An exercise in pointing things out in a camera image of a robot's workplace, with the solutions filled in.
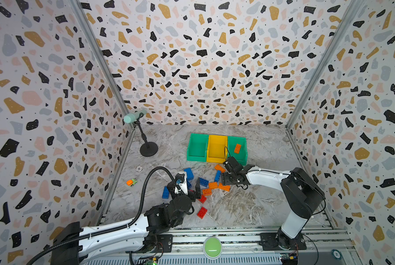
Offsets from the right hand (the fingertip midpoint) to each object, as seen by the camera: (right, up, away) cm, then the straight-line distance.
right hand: (229, 179), depth 94 cm
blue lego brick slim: (-7, +2, 0) cm, 7 cm away
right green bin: (+9, +12, +9) cm, 17 cm away
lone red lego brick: (-15, -14, -13) cm, 24 cm away
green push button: (-10, -25, -22) cm, 35 cm away
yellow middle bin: (-6, +16, +19) cm, 26 cm away
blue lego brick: (-15, -2, -1) cm, 15 cm away
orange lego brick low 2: (-13, -6, -4) cm, 15 cm away
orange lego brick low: (-2, -4, -4) cm, 6 cm away
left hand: (-19, +4, -20) cm, 27 cm away
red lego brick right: (-15, -9, -9) cm, 20 cm away
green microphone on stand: (-50, +17, +14) cm, 55 cm away
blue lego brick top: (-23, +2, +1) cm, 23 cm away
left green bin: (-19, +17, +15) cm, 30 cm away
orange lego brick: (+7, +17, +12) cm, 22 cm away
